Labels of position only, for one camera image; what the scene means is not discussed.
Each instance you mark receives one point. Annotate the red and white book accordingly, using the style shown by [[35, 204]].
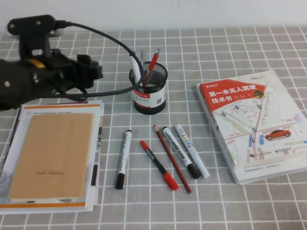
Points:
[[260, 130]]

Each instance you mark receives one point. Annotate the white board marker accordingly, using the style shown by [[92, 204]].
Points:
[[194, 172]]

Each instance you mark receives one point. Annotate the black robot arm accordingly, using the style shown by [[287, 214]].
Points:
[[16, 84]]

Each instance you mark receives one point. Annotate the black mesh pen holder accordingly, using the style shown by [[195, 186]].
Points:
[[151, 99]]

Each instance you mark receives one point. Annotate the red click pen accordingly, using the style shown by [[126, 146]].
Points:
[[151, 67]]

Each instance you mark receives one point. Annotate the red pencil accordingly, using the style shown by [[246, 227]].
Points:
[[180, 174]]

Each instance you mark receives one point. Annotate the white marker with black cap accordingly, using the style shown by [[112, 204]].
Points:
[[124, 160]]

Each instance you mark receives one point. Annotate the clear grey pen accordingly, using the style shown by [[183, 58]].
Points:
[[143, 57]]

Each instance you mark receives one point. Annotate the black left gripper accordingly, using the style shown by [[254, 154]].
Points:
[[59, 73]]

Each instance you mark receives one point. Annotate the white paint marker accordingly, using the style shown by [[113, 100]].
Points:
[[203, 170]]

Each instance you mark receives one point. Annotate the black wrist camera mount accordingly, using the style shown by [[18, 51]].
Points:
[[33, 33]]

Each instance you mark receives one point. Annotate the magazine stack under books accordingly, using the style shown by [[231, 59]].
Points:
[[90, 198]]

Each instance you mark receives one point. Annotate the red and black pen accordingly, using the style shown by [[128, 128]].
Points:
[[168, 179]]

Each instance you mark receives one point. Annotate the orange edged white book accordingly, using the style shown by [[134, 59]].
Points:
[[93, 134]]

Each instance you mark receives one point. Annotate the tan notebook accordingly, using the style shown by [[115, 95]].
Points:
[[53, 159]]

